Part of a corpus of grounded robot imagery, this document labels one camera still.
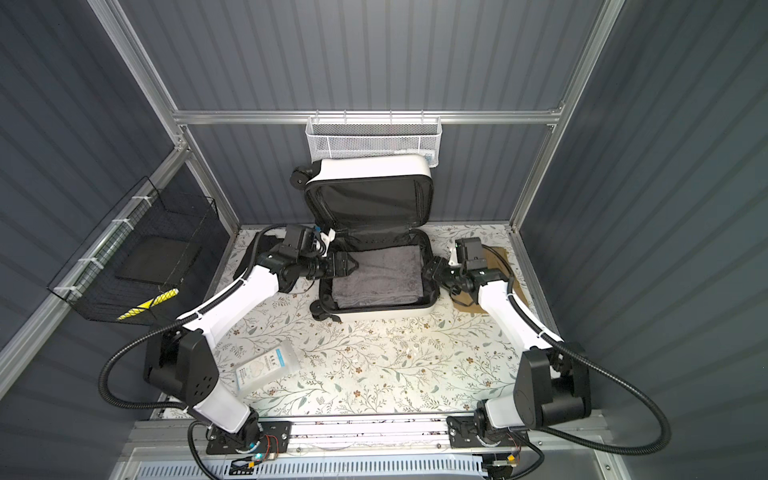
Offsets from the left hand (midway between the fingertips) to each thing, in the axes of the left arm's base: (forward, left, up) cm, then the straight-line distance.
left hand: (346, 266), depth 85 cm
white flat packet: (-23, +23, -15) cm, 35 cm away
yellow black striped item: (-13, +42, +7) cm, 45 cm away
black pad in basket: (-5, +43, +12) cm, 45 cm away
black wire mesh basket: (-14, +52, +16) cm, 56 cm away
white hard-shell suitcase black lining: (+17, -10, +6) cm, 21 cm away
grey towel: (+5, -11, -12) cm, 17 cm away
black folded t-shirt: (+29, +35, -19) cm, 49 cm away
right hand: (-3, -25, -2) cm, 25 cm away
